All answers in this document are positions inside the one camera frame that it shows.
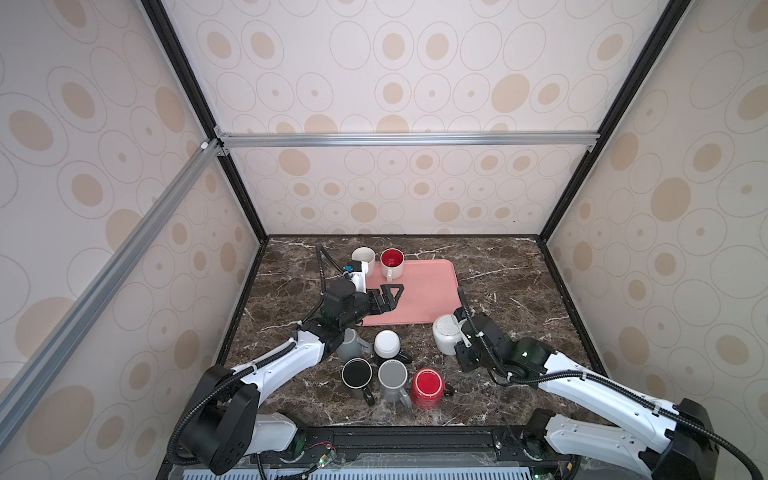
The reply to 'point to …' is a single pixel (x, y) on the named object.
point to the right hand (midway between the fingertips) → (458, 346)
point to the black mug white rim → (356, 374)
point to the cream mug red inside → (392, 262)
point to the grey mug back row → (353, 346)
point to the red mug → (428, 388)
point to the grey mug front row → (392, 376)
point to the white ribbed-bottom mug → (447, 333)
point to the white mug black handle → (387, 344)
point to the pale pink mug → (365, 254)
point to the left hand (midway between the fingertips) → (400, 287)
